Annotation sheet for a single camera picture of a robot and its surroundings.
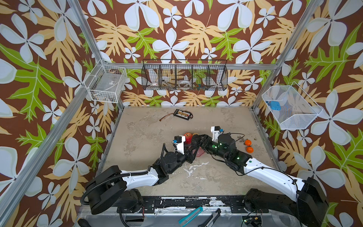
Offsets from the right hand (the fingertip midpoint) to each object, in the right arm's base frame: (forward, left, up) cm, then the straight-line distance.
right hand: (193, 139), depth 75 cm
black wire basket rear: (+47, +4, +9) cm, 48 cm away
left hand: (-2, -2, -2) cm, 4 cm away
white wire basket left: (+33, +54, +12) cm, 64 cm away
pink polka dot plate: (-7, -3, -2) cm, 8 cm away
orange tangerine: (+4, -39, -21) cm, 45 cm away
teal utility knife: (-34, +5, -21) cm, 41 cm away
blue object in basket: (+22, -52, +3) cm, 56 cm away
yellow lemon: (+19, -4, -23) cm, 30 cm away
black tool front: (-35, -7, -21) cm, 42 cm away
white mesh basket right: (+14, -59, +7) cm, 61 cm away
